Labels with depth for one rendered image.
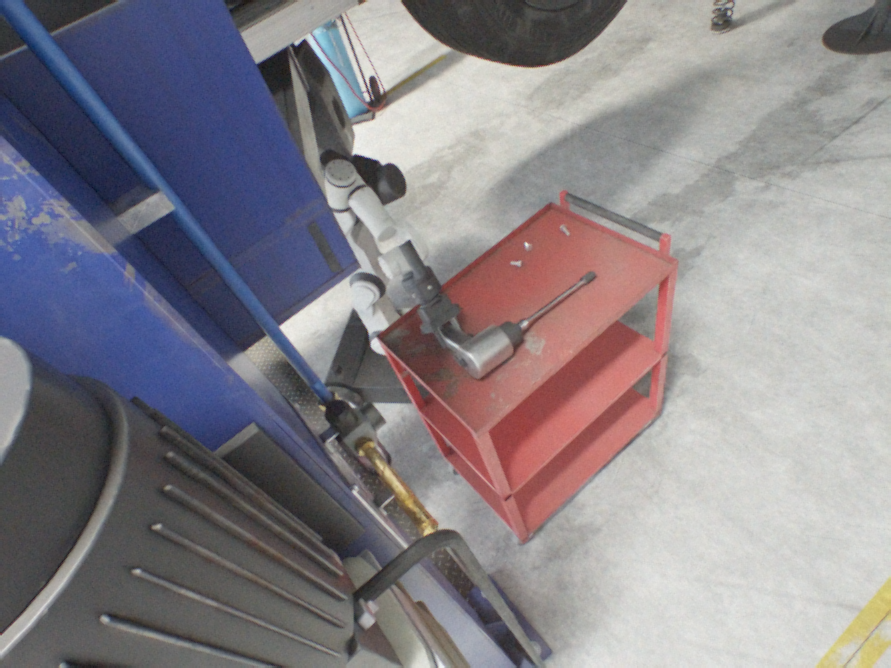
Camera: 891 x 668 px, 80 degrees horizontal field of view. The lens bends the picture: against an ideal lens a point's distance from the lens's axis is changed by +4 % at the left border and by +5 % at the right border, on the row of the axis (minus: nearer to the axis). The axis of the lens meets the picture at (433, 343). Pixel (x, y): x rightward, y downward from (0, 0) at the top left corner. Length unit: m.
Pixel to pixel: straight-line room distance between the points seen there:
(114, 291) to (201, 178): 0.28
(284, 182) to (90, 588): 0.52
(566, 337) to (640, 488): 0.87
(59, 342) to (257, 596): 0.20
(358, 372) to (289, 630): 2.03
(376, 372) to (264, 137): 1.77
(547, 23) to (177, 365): 1.26
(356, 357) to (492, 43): 1.48
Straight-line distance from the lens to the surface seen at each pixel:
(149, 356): 0.43
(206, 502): 0.32
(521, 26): 1.44
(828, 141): 3.50
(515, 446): 1.62
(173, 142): 0.64
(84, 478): 0.27
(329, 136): 1.64
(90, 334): 0.41
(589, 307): 1.43
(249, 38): 1.06
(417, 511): 0.82
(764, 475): 2.17
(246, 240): 0.70
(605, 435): 2.02
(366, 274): 1.97
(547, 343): 1.36
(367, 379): 2.34
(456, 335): 1.36
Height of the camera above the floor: 1.92
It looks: 48 degrees down
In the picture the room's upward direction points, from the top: 23 degrees counter-clockwise
